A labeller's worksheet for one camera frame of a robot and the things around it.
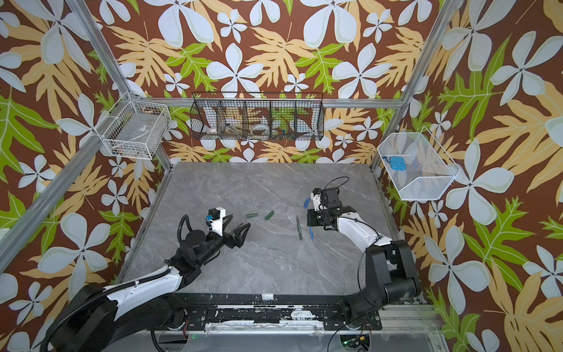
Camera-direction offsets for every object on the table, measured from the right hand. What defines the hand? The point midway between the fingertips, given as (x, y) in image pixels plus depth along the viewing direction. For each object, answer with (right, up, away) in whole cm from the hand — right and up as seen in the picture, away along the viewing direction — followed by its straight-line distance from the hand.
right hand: (306, 216), depth 91 cm
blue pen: (+2, -7, -2) cm, 7 cm away
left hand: (-26, +1, -11) cm, 29 cm away
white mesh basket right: (+42, +20, -7) cm, 47 cm away
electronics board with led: (+14, -40, -18) cm, 46 cm away
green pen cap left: (-25, -1, +10) cm, 27 cm away
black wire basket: (-21, +44, +7) cm, 50 cm away
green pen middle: (-2, -8, +5) cm, 10 cm away
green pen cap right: (-16, -1, +10) cm, 19 cm away
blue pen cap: (+2, +5, +14) cm, 15 cm away
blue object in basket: (+36, +22, -5) cm, 42 cm away
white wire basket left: (-70, +36, -4) cm, 79 cm away
